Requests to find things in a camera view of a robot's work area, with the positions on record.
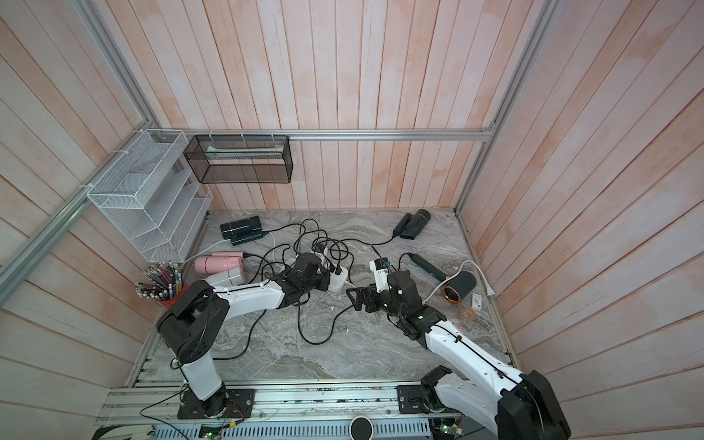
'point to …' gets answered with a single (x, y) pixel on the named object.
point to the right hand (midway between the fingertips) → (359, 287)
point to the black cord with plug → (290, 225)
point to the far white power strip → (337, 280)
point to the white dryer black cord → (248, 338)
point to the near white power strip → (288, 263)
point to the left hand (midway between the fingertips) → (328, 275)
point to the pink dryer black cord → (298, 318)
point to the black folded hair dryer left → (242, 231)
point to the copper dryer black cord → (401, 258)
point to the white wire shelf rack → (161, 207)
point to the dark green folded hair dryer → (412, 225)
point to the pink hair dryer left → (219, 262)
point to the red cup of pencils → (161, 282)
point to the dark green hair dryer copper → (456, 286)
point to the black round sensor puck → (361, 428)
